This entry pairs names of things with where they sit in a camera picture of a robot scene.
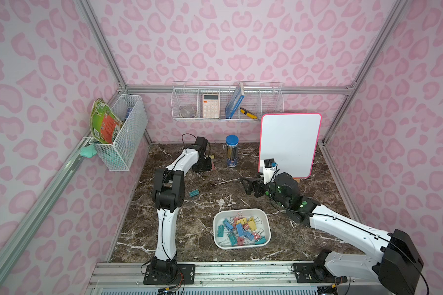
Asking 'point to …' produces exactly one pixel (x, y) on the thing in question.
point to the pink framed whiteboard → (291, 139)
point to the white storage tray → (241, 228)
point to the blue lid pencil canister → (232, 142)
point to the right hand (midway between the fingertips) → (247, 176)
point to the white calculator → (210, 106)
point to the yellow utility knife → (248, 114)
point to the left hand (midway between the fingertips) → (205, 165)
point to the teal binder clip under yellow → (194, 193)
